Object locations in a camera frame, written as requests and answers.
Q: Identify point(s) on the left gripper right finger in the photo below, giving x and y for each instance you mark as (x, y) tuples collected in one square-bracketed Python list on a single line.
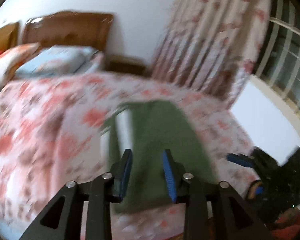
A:
[(216, 208)]

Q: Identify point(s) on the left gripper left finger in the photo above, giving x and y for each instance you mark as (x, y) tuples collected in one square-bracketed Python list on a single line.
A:
[(61, 218)]

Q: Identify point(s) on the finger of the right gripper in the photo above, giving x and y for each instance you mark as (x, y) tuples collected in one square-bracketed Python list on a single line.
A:
[(240, 159)]

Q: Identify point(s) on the green knit sweater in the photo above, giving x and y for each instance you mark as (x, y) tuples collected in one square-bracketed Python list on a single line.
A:
[(149, 128)]

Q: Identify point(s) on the floral pink bed quilt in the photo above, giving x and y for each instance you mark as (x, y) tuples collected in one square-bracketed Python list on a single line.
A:
[(49, 134)]

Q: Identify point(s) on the window with bars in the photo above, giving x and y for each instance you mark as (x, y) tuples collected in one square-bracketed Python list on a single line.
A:
[(279, 62)]

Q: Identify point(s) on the pink floral curtain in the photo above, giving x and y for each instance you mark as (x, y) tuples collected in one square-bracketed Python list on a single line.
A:
[(212, 46)]

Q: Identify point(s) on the wooden nightstand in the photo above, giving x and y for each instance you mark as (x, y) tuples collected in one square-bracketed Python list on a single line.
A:
[(127, 65)]

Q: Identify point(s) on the light blue floral pillow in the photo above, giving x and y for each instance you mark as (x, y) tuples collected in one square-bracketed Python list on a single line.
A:
[(62, 60)]

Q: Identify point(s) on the orange floral pillow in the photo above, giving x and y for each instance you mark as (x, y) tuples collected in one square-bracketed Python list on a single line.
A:
[(15, 57)]

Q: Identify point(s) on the light wooden headboard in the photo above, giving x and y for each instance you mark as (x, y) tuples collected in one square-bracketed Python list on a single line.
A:
[(9, 36)]

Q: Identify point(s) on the dark wooden headboard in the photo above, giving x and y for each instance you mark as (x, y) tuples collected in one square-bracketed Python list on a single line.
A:
[(69, 28)]

